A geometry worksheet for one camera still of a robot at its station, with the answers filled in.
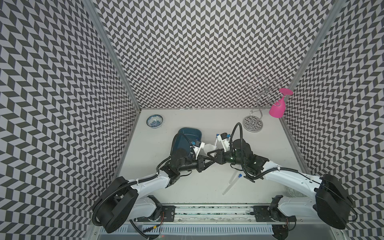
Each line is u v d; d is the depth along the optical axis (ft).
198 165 2.22
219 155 2.21
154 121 3.57
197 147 2.33
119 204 1.35
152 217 2.09
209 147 2.47
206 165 2.33
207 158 2.40
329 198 1.33
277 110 2.93
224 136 2.32
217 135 2.39
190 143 2.32
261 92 2.55
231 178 2.74
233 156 2.17
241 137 1.86
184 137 3.32
